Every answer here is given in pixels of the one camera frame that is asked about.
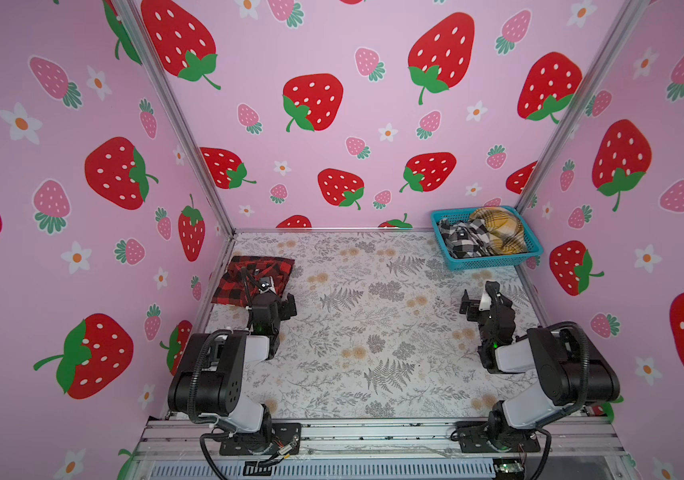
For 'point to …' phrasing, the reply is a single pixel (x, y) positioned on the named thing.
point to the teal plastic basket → (534, 246)
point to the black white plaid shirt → (467, 239)
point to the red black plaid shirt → (240, 282)
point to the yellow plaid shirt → (504, 230)
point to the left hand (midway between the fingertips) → (274, 295)
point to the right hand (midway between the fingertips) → (484, 291)
